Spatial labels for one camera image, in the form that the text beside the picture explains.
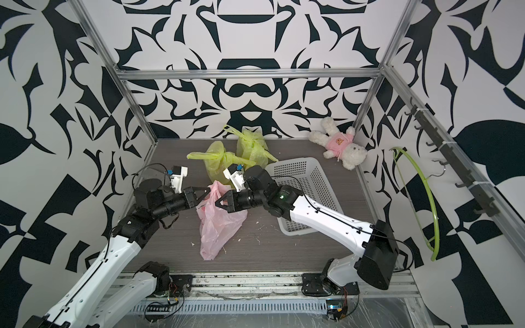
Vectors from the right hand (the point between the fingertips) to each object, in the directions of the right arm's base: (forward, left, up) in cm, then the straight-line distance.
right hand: (215, 201), depth 66 cm
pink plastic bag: (-3, +1, -13) cm, 13 cm away
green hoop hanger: (-12, -65, -2) cm, 66 cm away
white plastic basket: (+27, -36, -25) cm, 51 cm away
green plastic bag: (+24, +4, -8) cm, 25 cm away
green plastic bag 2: (+34, -9, -11) cm, 37 cm away
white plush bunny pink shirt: (+42, -55, -20) cm, 72 cm away
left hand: (+7, +4, -2) cm, 8 cm away
